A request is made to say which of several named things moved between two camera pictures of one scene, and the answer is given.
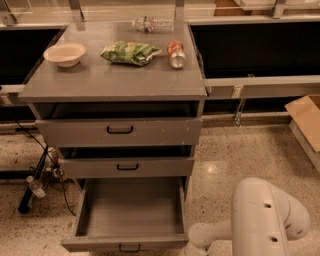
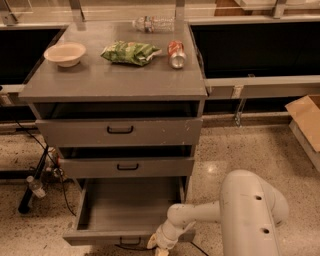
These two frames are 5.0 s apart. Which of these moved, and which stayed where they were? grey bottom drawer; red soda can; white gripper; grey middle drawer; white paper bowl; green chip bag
Moved: grey bottom drawer; white gripper
Stayed: green chip bag; grey middle drawer; white paper bowl; red soda can
